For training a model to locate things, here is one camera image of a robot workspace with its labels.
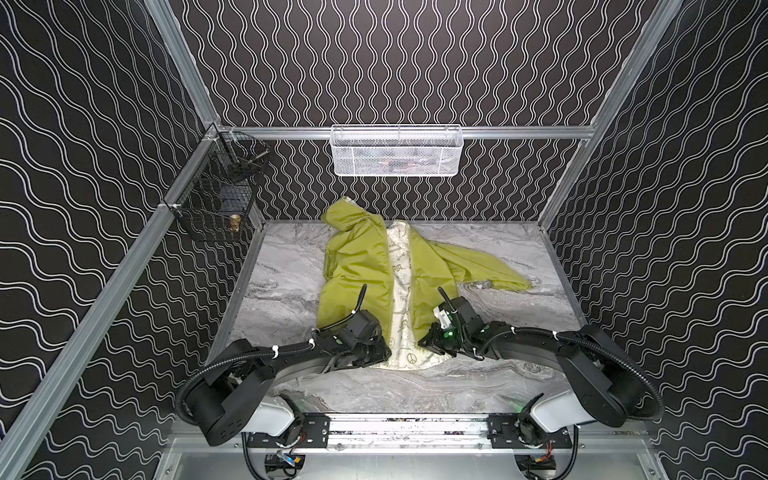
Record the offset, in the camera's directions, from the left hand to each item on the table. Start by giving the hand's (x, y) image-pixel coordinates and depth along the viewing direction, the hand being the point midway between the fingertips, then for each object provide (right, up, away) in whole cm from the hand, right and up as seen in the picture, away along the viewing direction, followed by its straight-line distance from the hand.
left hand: (399, 359), depth 83 cm
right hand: (+6, +3, +4) cm, 8 cm away
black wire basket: (-58, +47, +11) cm, 75 cm away
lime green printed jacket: (+1, +21, +21) cm, 30 cm away
